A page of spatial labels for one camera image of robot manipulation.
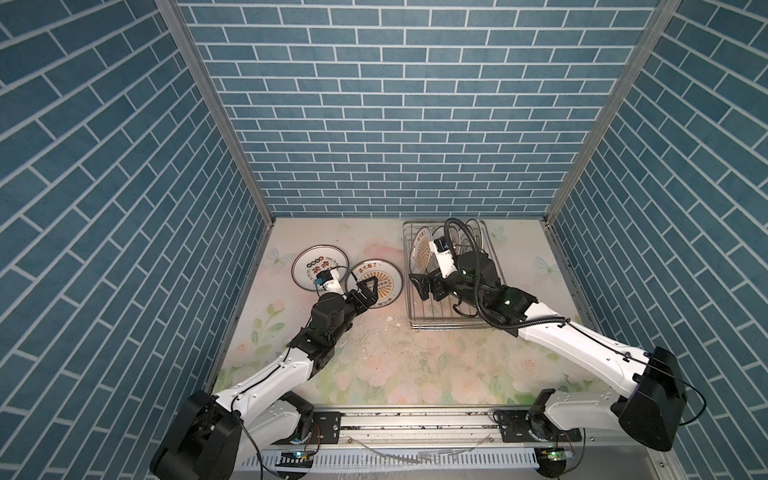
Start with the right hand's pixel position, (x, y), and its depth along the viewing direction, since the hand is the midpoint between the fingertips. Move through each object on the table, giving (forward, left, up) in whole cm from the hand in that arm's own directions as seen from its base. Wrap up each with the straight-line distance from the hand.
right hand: (420, 264), depth 76 cm
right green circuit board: (-35, -35, -26) cm, 56 cm away
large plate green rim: (+16, +37, -22) cm, 46 cm away
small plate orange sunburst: (+11, +10, -24) cm, 28 cm away
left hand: (-2, +13, -8) cm, 16 cm away
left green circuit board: (-41, +28, -28) cm, 57 cm away
